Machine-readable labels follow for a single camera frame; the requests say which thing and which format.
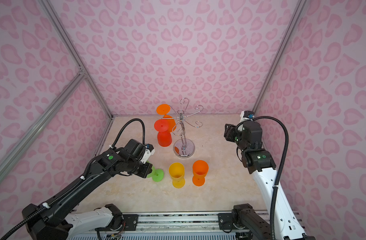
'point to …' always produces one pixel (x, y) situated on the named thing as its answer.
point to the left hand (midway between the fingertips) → (152, 168)
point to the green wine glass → (157, 175)
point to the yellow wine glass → (176, 171)
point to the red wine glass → (164, 136)
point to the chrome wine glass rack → (184, 148)
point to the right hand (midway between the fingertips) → (230, 124)
